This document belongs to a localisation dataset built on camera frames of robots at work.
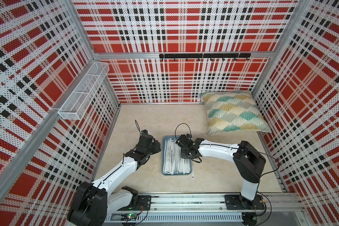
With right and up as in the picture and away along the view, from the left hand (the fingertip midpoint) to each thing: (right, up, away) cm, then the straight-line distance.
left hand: (158, 144), depth 88 cm
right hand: (+18, -6, +1) cm, 19 cm away
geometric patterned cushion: (+50, +21, +6) cm, 54 cm away
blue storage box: (+3, +2, +11) cm, 12 cm away
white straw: (+7, -13, -1) cm, 14 cm away
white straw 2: (+11, -12, -1) cm, 16 cm away
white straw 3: (+17, -14, -1) cm, 22 cm away
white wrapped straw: (+21, -16, -4) cm, 27 cm away
